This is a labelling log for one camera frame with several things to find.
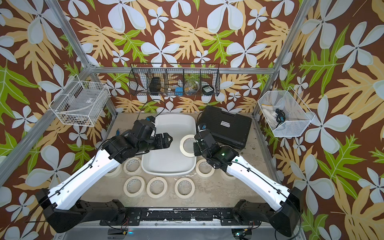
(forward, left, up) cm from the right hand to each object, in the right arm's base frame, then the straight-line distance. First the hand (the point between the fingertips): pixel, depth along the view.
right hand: (196, 142), depth 76 cm
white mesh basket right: (+11, -53, +9) cm, 55 cm away
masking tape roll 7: (-21, +8, -20) cm, 30 cm away
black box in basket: (+44, +27, +4) cm, 52 cm away
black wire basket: (+44, +13, +9) cm, 47 cm away
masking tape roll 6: (-21, +21, -20) cm, 36 cm away
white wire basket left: (+18, +63, +11) cm, 66 cm away
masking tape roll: (-7, +3, -2) cm, 8 cm away
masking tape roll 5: (-21, +33, -20) cm, 44 cm away
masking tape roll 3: (-10, -18, -21) cm, 29 cm away
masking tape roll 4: (-9, +38, -19) cm, 44 cm away
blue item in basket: (+36, +10, +5) cm, 38 cm away
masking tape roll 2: (-6, -1, -19) cm, 19 cm away
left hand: (-2, +14, +6) cm, 15 cm away
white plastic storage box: (0, +16, -21) cm, 26 cm away
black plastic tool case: (+23, -23, -17) cm, 37 cm away
